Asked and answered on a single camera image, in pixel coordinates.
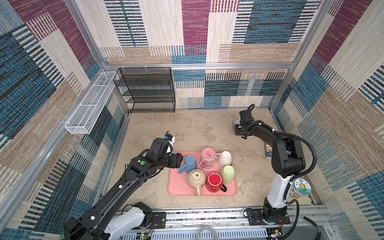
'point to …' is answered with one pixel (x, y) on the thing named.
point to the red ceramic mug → (214, 183)
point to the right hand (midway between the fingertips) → (240, 131)
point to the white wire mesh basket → (86, 116)
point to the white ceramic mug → (225, 159)
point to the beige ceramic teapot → (196, 179)
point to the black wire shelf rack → (147, 90)
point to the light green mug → (228, 173)
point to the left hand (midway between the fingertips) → (177, 154)
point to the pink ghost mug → (208, 155)
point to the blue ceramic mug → (190, 164)
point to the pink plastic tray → (232, 187)
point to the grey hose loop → (207, 226)
